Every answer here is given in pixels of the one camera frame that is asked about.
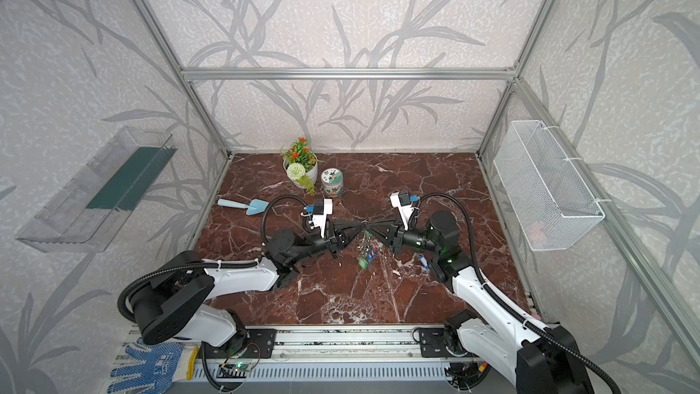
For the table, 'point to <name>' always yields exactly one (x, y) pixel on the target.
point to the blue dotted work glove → (165, 364)
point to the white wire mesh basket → (548, 198)
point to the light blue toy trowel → (254, 207)
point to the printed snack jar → (332, 180)
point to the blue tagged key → (424, 262)
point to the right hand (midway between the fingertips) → (369, 222)
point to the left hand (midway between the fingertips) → (366, 225)
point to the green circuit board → (243, 367)
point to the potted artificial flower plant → (301, 165)
